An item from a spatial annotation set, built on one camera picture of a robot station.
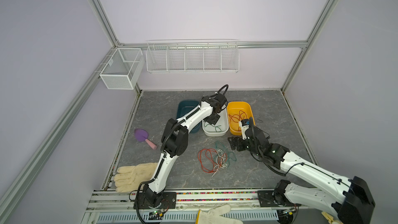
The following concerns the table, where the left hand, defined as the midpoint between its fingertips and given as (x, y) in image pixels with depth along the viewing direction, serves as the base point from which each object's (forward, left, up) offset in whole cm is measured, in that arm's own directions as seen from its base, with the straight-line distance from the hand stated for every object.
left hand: (210, 120), depth 94 cm
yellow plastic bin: (+8, -19, -4) cm, 21 cm away
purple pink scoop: (-3, +44, -8) cm, 44 cm away
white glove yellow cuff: (-47, +3, -7) cm, 47 cm away
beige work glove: (-28, +44, -7) cm, 53 cm away
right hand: (-15, -12, +6) cm, 20 cm away
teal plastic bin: (+16, +16, -4) cm, 23 cm away
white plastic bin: (0, -7, -7) cm, 11 cm away
